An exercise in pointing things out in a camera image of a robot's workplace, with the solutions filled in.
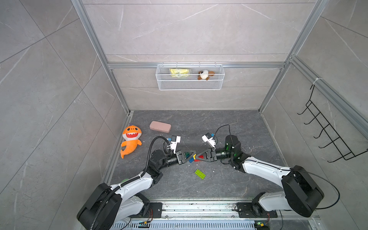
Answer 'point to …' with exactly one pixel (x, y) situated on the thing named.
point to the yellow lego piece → (194, 156)
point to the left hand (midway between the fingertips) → (196, 153)
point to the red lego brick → (201, 156)
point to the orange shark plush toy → (131, 134)
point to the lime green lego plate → (200, 174)
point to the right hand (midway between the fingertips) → (198, 159)
